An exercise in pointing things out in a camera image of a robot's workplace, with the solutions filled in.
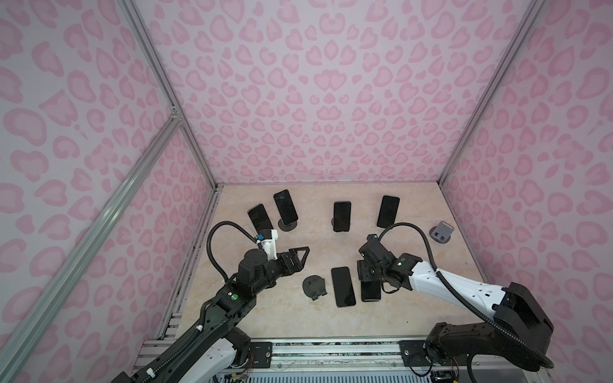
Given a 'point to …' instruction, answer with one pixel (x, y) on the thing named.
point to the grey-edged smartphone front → (370, 290)
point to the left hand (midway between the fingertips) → (303, 249)
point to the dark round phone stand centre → (332, 221)
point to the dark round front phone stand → (314, 286)
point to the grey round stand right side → (441, 233)
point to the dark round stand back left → (286, 227)
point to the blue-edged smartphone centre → (342, 215)
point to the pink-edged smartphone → (343, 287)
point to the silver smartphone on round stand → (286, 207)
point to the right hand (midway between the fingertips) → (365, 268)
